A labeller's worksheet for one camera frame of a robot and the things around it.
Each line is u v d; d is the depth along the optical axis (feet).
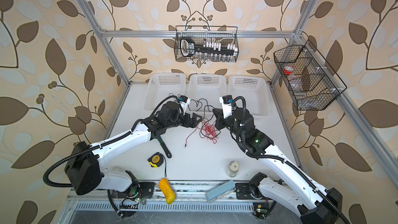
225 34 2.99
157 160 2.66
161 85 3.92
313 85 2.40
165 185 2.37
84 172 1.38
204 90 3.81
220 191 2.30
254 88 3.81
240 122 1.63
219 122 2.01
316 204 1.26
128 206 2.42
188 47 2.76
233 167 2.36
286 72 2.70
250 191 2.15
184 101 2.34
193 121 2.32
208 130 3.03
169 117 2.03
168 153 2.84
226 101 1.92
